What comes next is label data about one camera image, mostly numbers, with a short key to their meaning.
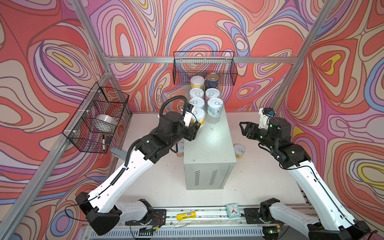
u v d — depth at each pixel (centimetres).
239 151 91
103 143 72
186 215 72
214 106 68
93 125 72
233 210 74
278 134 49
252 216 73
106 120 73
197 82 77
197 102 69
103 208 37
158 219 72
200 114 65
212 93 73
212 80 73
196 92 73
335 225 37
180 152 57
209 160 57
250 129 60
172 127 45
